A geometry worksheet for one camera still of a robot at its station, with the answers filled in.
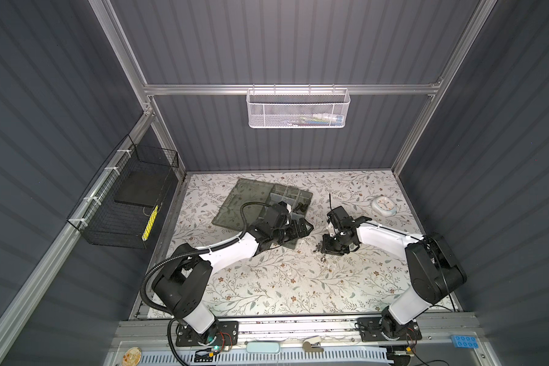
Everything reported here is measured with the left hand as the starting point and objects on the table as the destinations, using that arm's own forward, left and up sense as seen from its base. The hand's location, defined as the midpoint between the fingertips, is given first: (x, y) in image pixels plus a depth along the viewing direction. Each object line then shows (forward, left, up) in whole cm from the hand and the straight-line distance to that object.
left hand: (307, 230), depth 84 cm
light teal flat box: (-34, +17, -11) cm, 40 cm away
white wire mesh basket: (+61, -2, +15) cm, 63 cm away
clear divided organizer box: (+23, 0, -12) cm, 26 cm away
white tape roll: (+17, -39, -10) cm, 44 cm away
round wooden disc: (-34, +58, -13) cm, 68 cm away
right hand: (-4, -8, -11) cm, 14 cm away
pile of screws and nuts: (-1, -6, -13) cm, 14 cm away
